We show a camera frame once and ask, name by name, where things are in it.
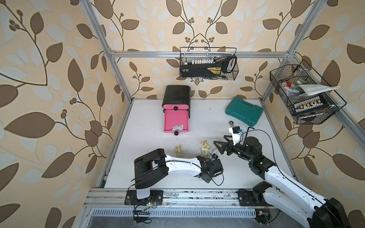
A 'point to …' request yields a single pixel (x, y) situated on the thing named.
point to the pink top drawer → (179, 107)
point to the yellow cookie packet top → (205, 144)
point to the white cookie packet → (177, 127)
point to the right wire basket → (285, 79)
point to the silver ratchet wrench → (231, 124)
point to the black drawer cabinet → (177, 95)
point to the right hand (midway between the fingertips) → (219, 139)
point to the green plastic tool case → (246, 112)
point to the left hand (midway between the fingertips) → (207, 175)
